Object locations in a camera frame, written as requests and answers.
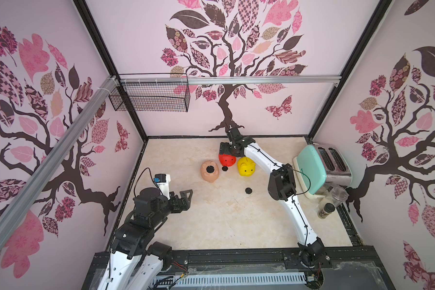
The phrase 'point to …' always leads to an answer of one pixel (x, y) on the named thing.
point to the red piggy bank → (227, 161)
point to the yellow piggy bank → (246, 166)
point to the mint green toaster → (321, 168)
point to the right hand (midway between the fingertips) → (226, 149)
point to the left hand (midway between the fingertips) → (184, 196)
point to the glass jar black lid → (327, 209)
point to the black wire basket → (153, 92)
